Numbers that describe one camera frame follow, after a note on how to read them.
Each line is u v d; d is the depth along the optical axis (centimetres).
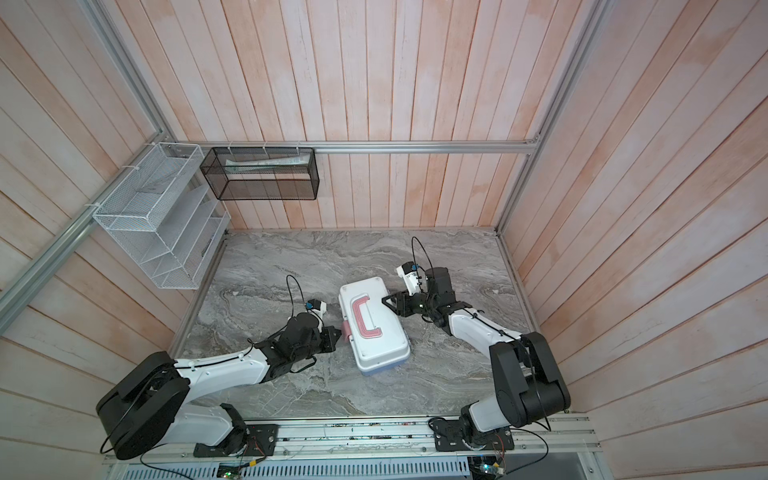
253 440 73
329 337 76
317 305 80
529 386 44
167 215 74
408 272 79
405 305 76
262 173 104
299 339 66
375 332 80
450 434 73
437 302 70
